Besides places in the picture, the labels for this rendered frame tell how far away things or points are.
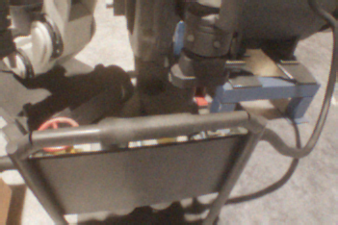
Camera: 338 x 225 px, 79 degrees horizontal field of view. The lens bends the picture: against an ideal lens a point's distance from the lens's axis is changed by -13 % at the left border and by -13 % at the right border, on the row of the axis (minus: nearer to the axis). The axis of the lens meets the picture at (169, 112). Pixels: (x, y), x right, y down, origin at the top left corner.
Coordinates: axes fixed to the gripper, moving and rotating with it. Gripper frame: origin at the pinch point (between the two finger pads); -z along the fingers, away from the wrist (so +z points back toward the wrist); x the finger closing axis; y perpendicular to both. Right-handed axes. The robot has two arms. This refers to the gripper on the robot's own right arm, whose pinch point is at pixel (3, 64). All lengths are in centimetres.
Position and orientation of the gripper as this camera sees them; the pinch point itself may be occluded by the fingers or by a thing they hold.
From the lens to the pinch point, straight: 76.0
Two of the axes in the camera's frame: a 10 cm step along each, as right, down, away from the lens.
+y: 9.9, 0.5, 1.2
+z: 1.1, -8.4, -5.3
